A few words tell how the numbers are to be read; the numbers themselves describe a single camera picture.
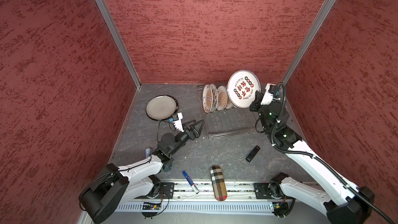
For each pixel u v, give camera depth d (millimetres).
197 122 693
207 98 1025
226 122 992
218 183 739
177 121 694
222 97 1003
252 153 869
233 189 755
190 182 758
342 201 391
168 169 808
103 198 407
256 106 623
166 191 743
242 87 773
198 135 678
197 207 710
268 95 585
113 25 869
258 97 682
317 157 455
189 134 671
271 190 665
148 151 828
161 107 1033
